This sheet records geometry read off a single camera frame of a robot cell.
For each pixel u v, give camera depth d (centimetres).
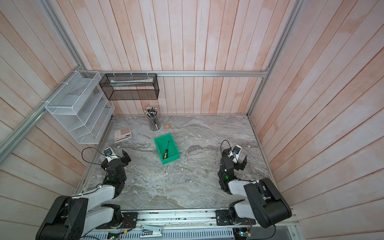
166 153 96
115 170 65
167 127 113
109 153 72
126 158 82
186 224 73
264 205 43
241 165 75
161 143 102
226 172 67
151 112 98
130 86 107
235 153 72
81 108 73
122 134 106
